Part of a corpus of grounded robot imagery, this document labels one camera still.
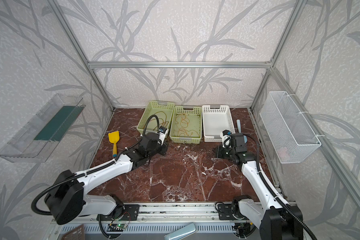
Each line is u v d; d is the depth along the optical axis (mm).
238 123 1083
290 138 609
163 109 1192
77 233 690
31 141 630
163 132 726
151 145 631
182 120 1122
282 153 732
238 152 627
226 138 741
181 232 645
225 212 741
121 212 679
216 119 1148
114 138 1031
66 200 408
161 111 1172
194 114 1155
